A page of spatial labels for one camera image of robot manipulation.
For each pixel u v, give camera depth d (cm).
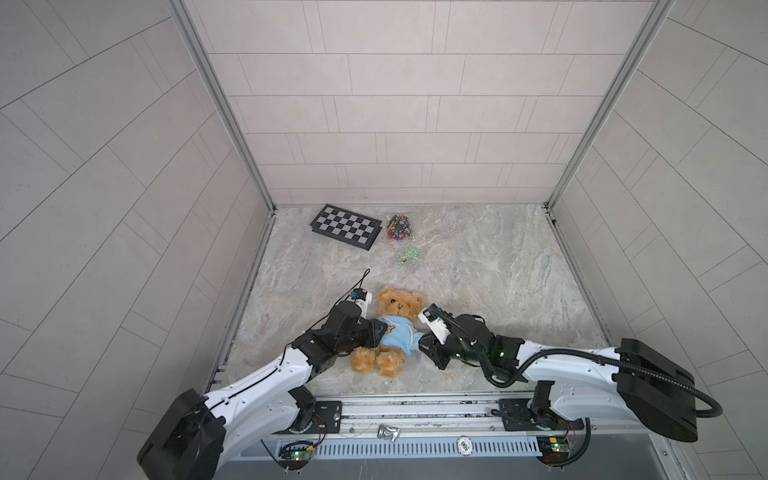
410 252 103
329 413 71
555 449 68
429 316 68
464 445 68
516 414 71
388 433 68
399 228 107
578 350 50
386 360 66
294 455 64
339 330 61
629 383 42
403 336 76
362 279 96
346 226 106
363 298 74
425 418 72
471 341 58
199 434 38
